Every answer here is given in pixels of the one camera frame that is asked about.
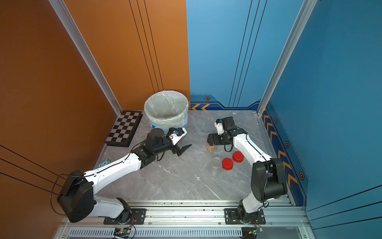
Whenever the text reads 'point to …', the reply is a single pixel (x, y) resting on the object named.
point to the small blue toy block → (104, 163)
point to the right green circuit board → (255, 231)
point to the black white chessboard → (123, 132)
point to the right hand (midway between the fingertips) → (215, 139)
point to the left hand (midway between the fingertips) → (186, 134)
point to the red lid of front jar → (238, 157)
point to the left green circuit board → (124, 232)
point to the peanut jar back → (211, 149)
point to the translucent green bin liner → (166, 109)
